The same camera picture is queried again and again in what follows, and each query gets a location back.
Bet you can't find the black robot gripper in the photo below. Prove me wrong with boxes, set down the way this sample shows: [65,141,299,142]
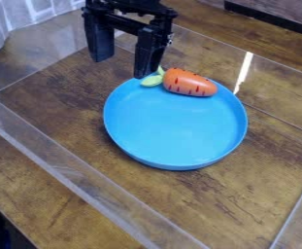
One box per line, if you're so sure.
[82,0,178,79]

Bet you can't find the orange toy carrot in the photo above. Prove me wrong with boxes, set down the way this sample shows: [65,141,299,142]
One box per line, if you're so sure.
[142,67,219,97]

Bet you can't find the blue round tray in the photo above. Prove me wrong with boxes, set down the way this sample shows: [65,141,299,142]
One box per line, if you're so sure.
[104,79,248,171]

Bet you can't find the white grid curtain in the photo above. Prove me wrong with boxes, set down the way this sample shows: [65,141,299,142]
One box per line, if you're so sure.
[0,0,86,49]

